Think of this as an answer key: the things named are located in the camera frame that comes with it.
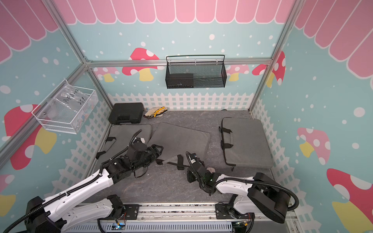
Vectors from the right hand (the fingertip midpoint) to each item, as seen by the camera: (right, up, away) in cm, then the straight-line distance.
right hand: (187, 170), depth 86 cm
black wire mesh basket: (-5, +60, +11) cm, 61 cm away
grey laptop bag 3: (+39, +15, +13) cm, 44 cm away
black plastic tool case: (-48, +37, +27) cm, 66 cm away
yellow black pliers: (-24, +38, +34) cm, 57 cm away
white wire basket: (-60, +35, -13) cm, 70 cm away
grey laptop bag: (-49, +18, +17) cm, 55 cm away
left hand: (-14, +12, -8) cm, 20 cm away
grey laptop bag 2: (-7, +16, +11) cm, 21 cm away
